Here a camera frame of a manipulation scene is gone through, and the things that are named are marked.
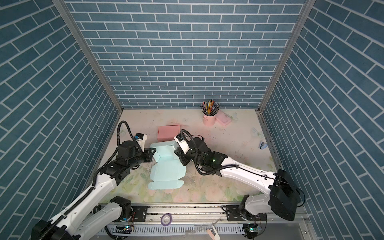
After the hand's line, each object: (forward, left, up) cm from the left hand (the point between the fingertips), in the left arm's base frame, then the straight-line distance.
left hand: (156, 149), depth 80 cm
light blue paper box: (-9, -6, -6) cm, 13 cm away
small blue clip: (+10, -66, -13) cm, 68 cm away
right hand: (-3, -11, +6) cm, 12 cm away
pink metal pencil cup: (+28, -31, -8) cm, 42 cm away
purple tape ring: (-31, -9, -15) cm, 36 cm away
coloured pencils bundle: (+34, -32, -2) cm, 47 cm away
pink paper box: (+20, -2, -12) cm, 23 cm away
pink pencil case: (+35, -43, -13) cm, 56 cm away
